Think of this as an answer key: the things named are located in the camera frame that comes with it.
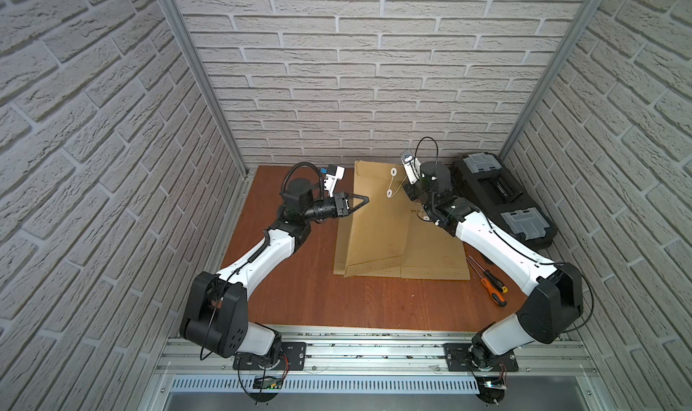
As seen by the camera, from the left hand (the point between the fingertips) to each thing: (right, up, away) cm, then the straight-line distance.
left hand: (372, 200), depth 70 cm
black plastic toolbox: (+43, +8, +27) cm, 51 cm away
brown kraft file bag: (+20, -17, +16) cm, 31 cm away
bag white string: (+5, +2, +5) cm, 8 cm away
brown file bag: (+2, -8, +1) cm, 8 cm away
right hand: (+16, +10, +10) cm, 21 cm away
